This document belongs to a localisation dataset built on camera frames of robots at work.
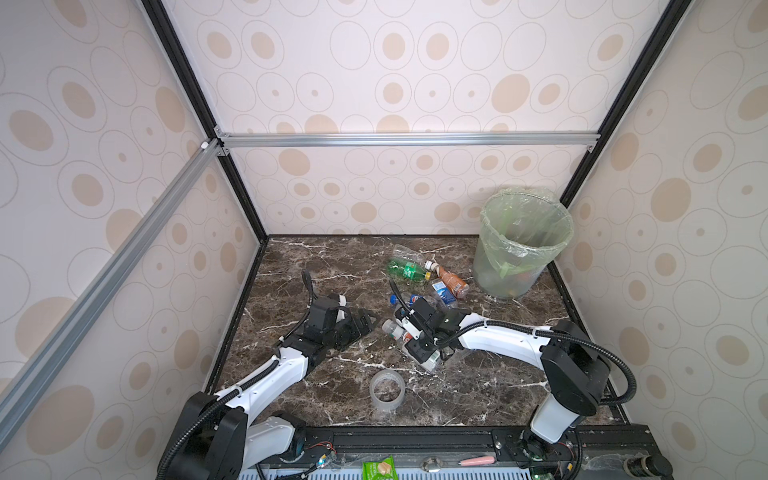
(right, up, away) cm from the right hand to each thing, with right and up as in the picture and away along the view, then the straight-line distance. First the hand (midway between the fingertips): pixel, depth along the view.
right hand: (417, 344), depth 88 cm
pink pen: (+15, -23, -17) cm, 32 cm away
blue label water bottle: (+10, +14, +10) cm, 20 cm away
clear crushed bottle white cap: (-2, +28, +25) cm, 37 cm away
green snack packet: (-10, -24, -19) cm, 33 cm away
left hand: (-11, +8, -6) cm, 15 cm away
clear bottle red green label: (-6, +3, +2) cm, 6 cm away
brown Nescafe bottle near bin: (+15, +16, +11) cm, 24 cm away
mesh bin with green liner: (+37, +35, +15) cm, 53 cm away
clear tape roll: (-9, -14, -8) cm, 19 cm away
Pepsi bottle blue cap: (-2, +12, +8) cm, 15 cm away
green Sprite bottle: (-2, +22, +15) cm, 27 cm away
